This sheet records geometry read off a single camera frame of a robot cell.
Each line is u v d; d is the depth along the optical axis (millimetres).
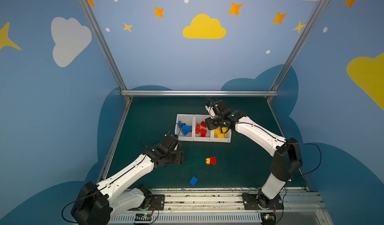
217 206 735
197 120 1009
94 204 384
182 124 1006
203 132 975
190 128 964
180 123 1015
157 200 764
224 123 615
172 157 680
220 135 984
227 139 949
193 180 806
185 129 982
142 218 731
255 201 747
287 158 451
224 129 747
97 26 802
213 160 892
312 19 784
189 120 1011
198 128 1008
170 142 626
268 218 733
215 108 684
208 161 882
